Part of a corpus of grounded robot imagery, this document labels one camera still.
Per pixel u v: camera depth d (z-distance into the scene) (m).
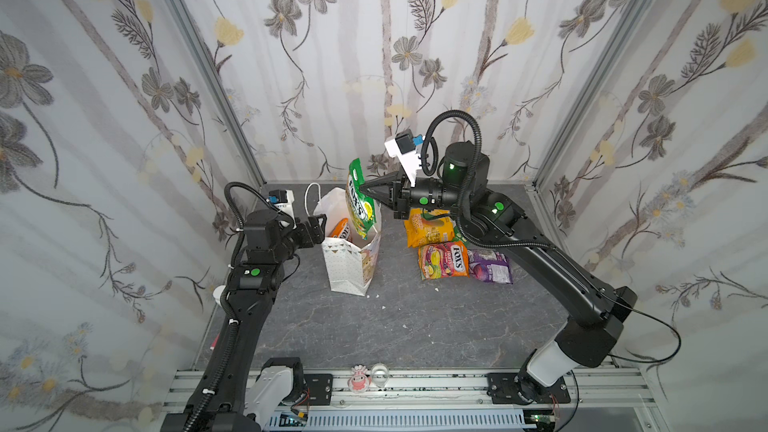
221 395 0.39
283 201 0.64
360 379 0.73
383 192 0.56
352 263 0.78
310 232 0.67
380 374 0.77
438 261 0.95
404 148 0.49
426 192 0.51
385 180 0.54
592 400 0.73
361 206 0.56
